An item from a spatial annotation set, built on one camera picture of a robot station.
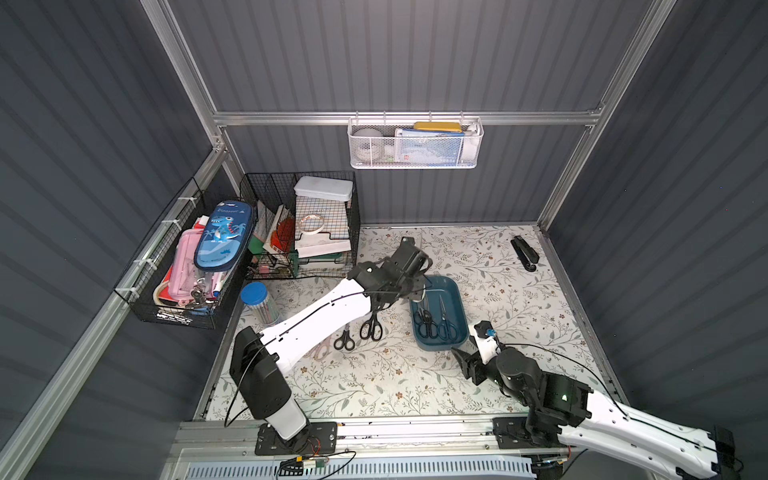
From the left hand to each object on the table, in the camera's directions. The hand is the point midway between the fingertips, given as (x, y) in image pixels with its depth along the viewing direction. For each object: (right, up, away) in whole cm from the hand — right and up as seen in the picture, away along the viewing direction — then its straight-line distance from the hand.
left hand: (418, 285), depth 76 cm
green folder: (-39, +6, +23) cm, 46 cm away
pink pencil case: (-55, +5, -8) cm, 56 cm away
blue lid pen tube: (-44, -3, +3) cm, 44 cm away
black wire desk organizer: (-34, +18, +17) cm, 42 cm away
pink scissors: (-28, -21, +12) cm, 37 cm away
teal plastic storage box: (+9, -13, +17) cm, 23 cm away
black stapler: (+44, +8, +34) cm, 56 cm away
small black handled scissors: (+3, -13, +17) cm, 21 cm away
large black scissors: (-13, -15, +17) cm, 26 cm away
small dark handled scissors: (-21, -19, +14) cm, 32 cm away
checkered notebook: (-26, +22, +21) cm, 40 cm away
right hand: (+12, -14, -1) cm, 19 cm away
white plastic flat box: (-30, +31, +26) cm, 51 cm away
